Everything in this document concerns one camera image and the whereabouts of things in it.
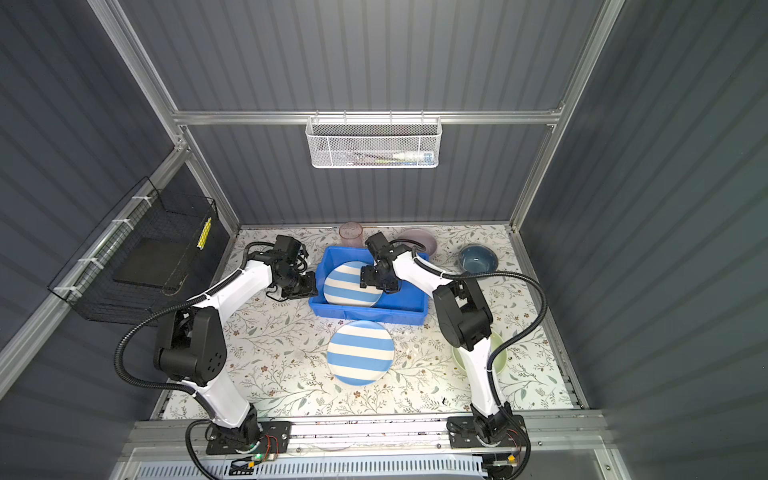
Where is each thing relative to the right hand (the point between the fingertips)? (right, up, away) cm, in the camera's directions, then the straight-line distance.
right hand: (372, 286), depth 97 cm
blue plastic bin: (+11, -6, -1) cm, 13 cm away
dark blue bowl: (+37, +9, +8) cm, 39 cm away
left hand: (-17, -1, -6) cm, 18 cm away
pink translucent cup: (-8, +17, +4) cm, 20 cm away
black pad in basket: (-54, +9, -24) cm, 60 cm away
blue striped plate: (-3, -19, -10) cm, 21 cm away
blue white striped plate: (-10, 0, +1) cm, 10 cm away
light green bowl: (+27, -10, -40) cm, 49 cm away
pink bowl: (+18, +17, +12) cm, 27 cm away
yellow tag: (-47, +16, -15) cm, 51 cm away
